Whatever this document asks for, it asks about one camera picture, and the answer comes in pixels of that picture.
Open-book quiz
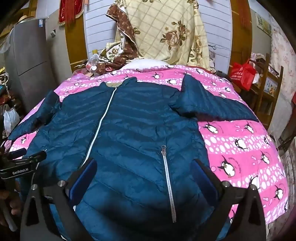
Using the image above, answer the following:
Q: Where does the grey refrigerator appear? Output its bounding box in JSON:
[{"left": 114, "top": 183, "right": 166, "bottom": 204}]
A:
[{"left": 5, "top": 17, "right": 62, "bottom": 112}]

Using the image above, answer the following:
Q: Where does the wooden shelf rack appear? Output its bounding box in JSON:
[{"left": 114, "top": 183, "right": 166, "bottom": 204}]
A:
[{"left": 248, "top": 53, "right": 284, "bottom": 130}]

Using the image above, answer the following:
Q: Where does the white plastic bag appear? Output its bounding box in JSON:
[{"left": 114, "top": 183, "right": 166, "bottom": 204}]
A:
[{"left": 3, "top": 104, "right": 21, "bottom": 138}]

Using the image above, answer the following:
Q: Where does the red shopping bag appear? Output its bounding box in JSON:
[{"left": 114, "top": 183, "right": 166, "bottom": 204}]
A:
[{"left": 228, "top": 59, "right": 257, "bottom": 91}]

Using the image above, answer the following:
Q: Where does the brown wooden panel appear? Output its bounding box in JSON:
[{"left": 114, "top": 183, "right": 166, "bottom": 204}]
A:
[
  {"left": 229, "top": 0, "right": 259, "bottom": 70},
  {"left": 64, "top": 0, "right": 90, "bottom": 68}
]

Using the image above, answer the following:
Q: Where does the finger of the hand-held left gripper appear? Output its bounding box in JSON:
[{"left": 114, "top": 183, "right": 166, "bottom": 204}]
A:
[
  {"left": 6, "top": 148, "right": 27, "bottom": 161},
  {"left": 23, "top": 150, "right": 48, "bottom": 164}
]

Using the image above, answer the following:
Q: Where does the person's left hand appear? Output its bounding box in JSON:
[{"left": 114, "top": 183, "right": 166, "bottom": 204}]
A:
[{"left": 0, "top": 182, "right": 23, "bottom": 232}]

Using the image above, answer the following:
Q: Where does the wall poster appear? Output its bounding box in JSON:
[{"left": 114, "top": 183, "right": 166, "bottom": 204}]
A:
[{"left": 254, "top": 11, "right": 272, "bottom": 37}]

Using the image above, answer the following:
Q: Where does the blue puffer jacket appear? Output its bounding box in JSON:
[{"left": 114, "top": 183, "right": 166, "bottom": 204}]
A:
[{"left": 8, "top": 74, "right": 259, "bottom": 241}]

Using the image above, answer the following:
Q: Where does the red hanging decoration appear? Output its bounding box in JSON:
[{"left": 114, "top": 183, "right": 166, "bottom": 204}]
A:
[{"left": 58, "top": 0, "right": 84, "bottom": 26}]

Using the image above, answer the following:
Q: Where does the cream floral quilt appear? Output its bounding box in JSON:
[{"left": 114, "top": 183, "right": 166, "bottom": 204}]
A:
[{"left": 113, "top": 0, "right": 212, "bottom": 70}]

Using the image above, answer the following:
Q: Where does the clear plastic bottle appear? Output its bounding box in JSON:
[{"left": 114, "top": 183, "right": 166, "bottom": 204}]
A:
[{"left": 85, "top": 54, "right": 100, "bottom": 71}]

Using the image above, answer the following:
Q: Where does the pink penguin print blanket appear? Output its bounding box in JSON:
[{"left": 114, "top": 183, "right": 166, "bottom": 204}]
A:
[{"left": 7, "top": 62, "right": 289, "bottom": 241}]

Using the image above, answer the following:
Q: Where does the floral curtain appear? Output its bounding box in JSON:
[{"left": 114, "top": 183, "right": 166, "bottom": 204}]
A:
[{"left": 268, "top": 11, "right": 296, "bottom": 167}]

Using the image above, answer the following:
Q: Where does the white pillow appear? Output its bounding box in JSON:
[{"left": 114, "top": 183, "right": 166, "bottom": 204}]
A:
[{"left": 121, "top": 58, "right": 174, "bottom": 70}]

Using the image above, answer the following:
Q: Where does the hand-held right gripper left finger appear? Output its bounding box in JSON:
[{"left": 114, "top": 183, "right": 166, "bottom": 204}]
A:
[{"left": 20, "top": 158, "right": 98, "bottom": 241}]

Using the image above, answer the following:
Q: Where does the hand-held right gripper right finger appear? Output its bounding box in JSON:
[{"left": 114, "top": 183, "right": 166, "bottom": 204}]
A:
[{"left": 194, "top": 159, "right": 266, "bottom": 241}]

